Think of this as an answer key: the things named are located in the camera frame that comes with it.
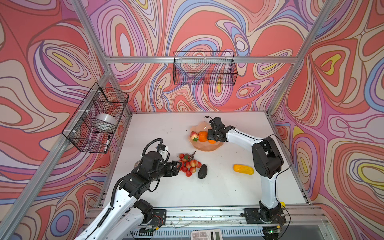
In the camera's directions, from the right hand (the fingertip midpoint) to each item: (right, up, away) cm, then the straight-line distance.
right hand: (214, 137), depth 100 cm
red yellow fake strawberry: (-14, +1, -4) cm, 14 cm away
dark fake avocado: (-9, -19, -13) cm, 25 cm away
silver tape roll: (-56, +9, -29) cm, 64 cm away
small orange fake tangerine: (-3, -2, -9) cm, 10 cm away
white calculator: (-8, -42, -32) cm, 54 cm away
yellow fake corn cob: (+15, -18, -13) cm, 27 cm away
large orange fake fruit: (-8, +1, -2) cm, 8 cm away
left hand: (-22, -11, -26) cm, 36 cm away
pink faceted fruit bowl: (-6, -6, -2) cm, 8 cm away
